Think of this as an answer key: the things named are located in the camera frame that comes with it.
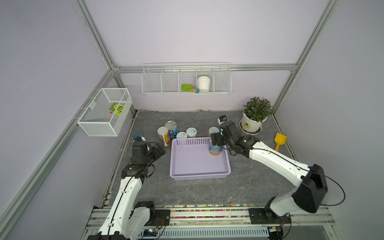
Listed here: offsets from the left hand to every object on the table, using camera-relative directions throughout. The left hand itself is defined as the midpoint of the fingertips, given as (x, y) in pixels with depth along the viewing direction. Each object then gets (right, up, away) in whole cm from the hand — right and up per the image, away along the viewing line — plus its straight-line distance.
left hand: (159, 149), depth 81 cm
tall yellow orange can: (0, +8, +11) cm, 13 cm away
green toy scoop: (+13, +39, +19) cm, 45 cm away
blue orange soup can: (+31, -2, +11) cm, 33 cm away
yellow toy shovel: (+79, +3, +23) cm, 82 cm away
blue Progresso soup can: (+4, +12, +18) cm, 23 cm away
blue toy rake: (-8, +6, -10) cm, 14 cm away
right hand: (+33, +9, +2) cm, 34 cm away
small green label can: (+17, +9, +21) cm, 28 cm away
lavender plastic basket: (+17, -9, +14) cm, 23 cm away
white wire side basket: (-30, +20, +2) cm, 36 cm away
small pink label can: (+10, +7, +19) cm, 22 cm away
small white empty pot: (+25, +40, +13) cm, 48 cm away
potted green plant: (+59, +22, +14) cm, 64 cm away
